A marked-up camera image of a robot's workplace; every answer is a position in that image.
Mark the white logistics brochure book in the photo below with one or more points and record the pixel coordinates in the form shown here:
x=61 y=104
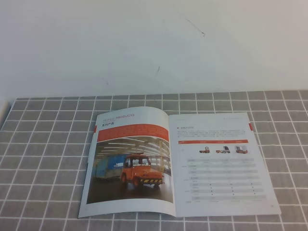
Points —
x=143 y=160

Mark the grey white-grid tablecloth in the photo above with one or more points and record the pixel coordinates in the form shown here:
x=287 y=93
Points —
x=44 y=146

